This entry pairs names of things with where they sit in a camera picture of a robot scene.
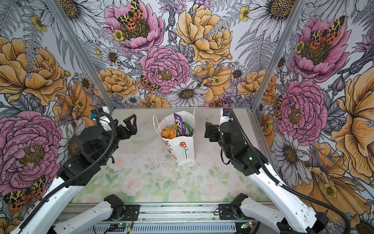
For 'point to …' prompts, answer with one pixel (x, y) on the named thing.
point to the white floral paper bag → (177, 130)
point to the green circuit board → (117, 227)
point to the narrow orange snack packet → (170, 132)
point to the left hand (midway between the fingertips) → (128, 122)
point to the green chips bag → (190, 128)
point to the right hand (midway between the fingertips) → (213, 126)
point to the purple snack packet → (181, 126)
